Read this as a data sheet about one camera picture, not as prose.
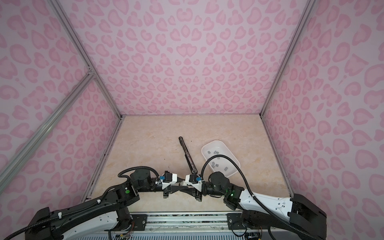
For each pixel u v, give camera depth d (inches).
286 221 16.8
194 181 22.7
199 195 24.3
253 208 21.3
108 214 20.9
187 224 29.0
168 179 21.1
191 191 24.8
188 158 37.2
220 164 36.5
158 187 22.9
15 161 20.9
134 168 19.2
